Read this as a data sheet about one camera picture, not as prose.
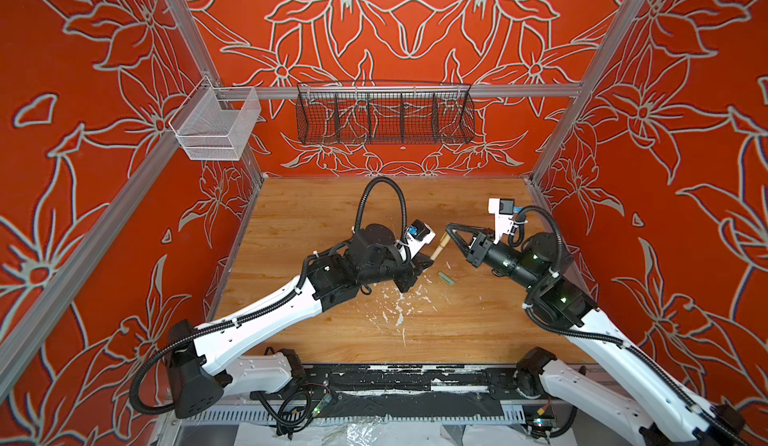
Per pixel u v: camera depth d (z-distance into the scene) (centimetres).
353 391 73
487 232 57
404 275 58
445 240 63
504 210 56
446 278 91
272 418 59
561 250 44
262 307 44
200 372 38
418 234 55
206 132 89
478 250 55
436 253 64
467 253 59
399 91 92
